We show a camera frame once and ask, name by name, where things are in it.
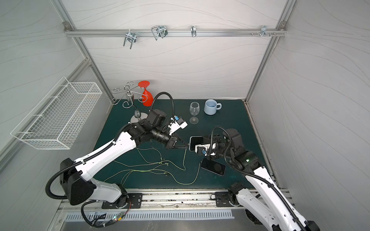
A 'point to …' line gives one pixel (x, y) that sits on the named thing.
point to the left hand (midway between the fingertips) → (183, 147)
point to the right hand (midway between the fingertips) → (205, 138)
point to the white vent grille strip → (154, 215)
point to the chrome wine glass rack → (138, 116)
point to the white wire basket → (54, 121)
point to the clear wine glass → (194, 109)
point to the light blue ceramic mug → (210, 107)
